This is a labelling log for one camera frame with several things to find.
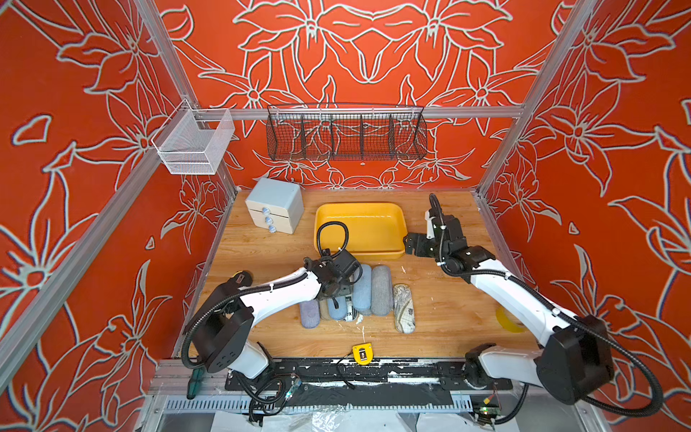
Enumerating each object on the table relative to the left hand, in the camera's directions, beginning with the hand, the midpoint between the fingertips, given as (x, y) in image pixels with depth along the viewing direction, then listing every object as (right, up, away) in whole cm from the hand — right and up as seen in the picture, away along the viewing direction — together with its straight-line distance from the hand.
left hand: (342, 286), depth 86 cm
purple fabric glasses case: (-10, -7, -4) cm, 13 cm away
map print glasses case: (+19, -6, -4) cm, 21 cm away
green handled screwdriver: (-40, -22, -15) cm, 48 cm away
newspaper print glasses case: (+2, -6, -4) cm, 7 cm away
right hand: (+24, +17, -2) cm, 29 cm away
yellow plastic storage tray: (+10, +17, +24) cm, 31 cm away
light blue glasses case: (-1, -7, -5) cm, 9 cm away
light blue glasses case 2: (+6, -1, -3) cm, 7 cm away
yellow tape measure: (+6, -17, -10) cm, 20 cm away
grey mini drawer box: (-25, +27, +9) cm, 37 cm away
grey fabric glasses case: (+12, -1, -3) cm, 13 cm away
